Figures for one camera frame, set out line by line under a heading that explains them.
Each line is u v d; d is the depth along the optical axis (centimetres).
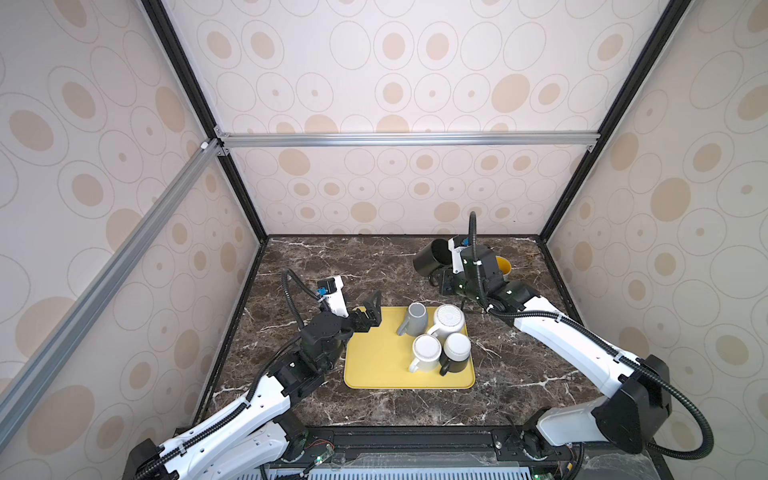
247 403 47
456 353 80
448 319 87
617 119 85
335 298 62
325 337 52
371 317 65
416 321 88
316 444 73
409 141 94
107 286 54
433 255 76
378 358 87
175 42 72
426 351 84
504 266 100
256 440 57
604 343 45
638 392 40
